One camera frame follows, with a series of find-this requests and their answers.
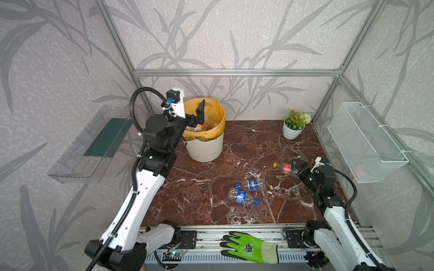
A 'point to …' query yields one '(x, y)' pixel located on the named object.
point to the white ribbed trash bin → (205, 151)
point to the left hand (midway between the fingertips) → (194, 92)
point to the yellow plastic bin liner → (215, 118)
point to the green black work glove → (244, 247)
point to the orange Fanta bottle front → (199, 127)
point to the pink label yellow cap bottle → (284, 167)
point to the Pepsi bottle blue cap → (257, 184)
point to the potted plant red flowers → (294, 123)
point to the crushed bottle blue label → (241, 197)
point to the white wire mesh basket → (370, 153)
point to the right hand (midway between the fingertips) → (295, 159)
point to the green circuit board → (172, 256)
